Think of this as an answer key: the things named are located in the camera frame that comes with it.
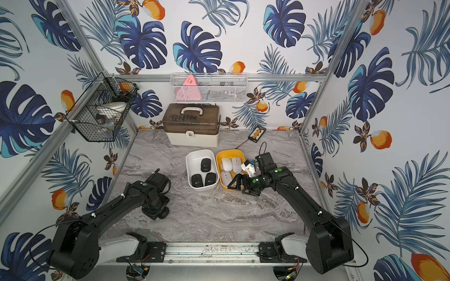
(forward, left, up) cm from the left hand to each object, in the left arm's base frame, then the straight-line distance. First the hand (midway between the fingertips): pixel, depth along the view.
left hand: (164, 205), depth 84 cm
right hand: (+6, -34, +11) cm, 36 cm away
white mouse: (+18, -28, -1) cm, 34 cm away
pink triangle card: (+48, -7, +32) cm, 58 cm away
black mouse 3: (+17, -20, -1) cm, 26 cm away
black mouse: (+26, -16, -1) cm, 30 cm away
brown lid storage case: (+39, -8, +17) cm, 43 cm away
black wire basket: (+31, +33, +29) cm, 53 cm away
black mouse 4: (-4, -1, 0) cm, 4 cm away
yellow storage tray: (+33, -28, +1) cm, 44 cm away
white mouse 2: (+27, -28, 0) cm, 39 cm away
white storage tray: (+29, -8, -1) cm, 30 cm away
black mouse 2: (+15, -13, 0) cm, 19 cm away
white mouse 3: (+28, -34, 0) cm, 44 cm away
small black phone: (+53, -47, -1) cm, 71 cm away
